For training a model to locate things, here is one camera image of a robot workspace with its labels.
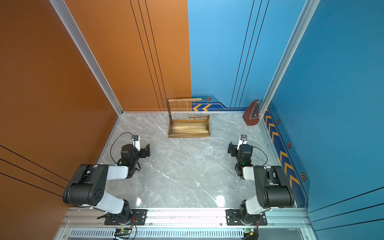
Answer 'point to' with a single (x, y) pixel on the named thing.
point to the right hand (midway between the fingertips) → (238, 143)
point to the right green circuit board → (248, 230)
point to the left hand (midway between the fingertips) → (142, 142)
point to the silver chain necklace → (188, 119)
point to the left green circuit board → (124, 231)
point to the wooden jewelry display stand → (197, 126)
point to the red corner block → (251, 115)
